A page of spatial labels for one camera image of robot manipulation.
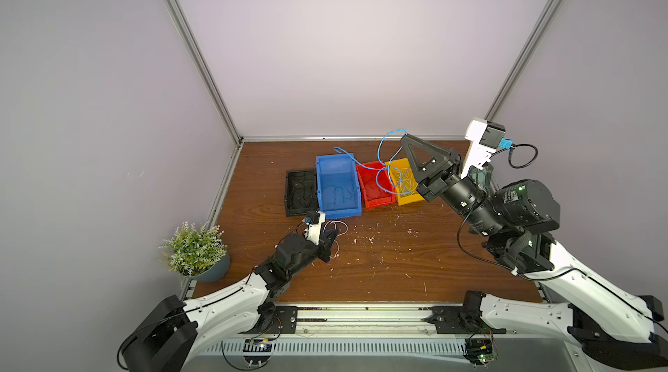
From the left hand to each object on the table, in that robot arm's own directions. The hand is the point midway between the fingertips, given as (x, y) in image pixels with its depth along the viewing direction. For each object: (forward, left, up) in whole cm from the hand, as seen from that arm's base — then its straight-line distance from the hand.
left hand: (340, 232), depth 79 cm
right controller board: (-28, -38, -12) cm, 49 cm away
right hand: (-4, -12, +46) cm, 47 cm away
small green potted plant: (-8, +39, +5) cm, 40 cm away
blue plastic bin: (+29, +3, -7) cm, 30 cm away
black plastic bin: (+23, +17, -13) cm, 31 cm away
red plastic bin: (+18, -12, -8) cm, 23 cm away
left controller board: (-29, +23, -16) cm, 41 cm away
